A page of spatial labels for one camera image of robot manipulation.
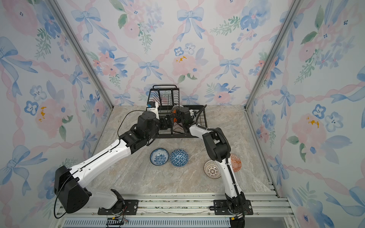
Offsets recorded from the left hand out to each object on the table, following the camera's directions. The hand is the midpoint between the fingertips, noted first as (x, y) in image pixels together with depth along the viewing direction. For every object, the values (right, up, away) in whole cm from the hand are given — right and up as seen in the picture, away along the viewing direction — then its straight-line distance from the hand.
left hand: (168, 114), depth 75 cm
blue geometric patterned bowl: (+5, -27, +16) cm, 32 cm away
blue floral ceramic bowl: (-7, -26, +16) cm, 32 cm away
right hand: (+1, +7, +27) cm, 28 cm away
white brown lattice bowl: (+25, -33, +11) cm, 43 cm away
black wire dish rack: (-3, +13, +26) cm, 29 cm away
